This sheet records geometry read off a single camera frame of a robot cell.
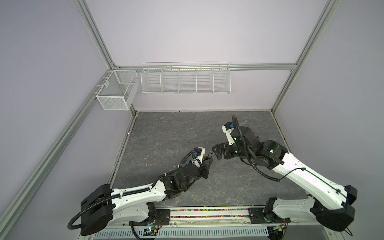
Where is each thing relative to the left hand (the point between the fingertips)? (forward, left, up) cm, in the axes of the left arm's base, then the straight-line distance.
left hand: (210, 160), depth 74 cm
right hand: (+2, -4, +8) cm, 10 cm away
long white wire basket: (+57, +11, +10) cm, 59 cm away
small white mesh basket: (+54, +57, +5) cm, 79 cm away
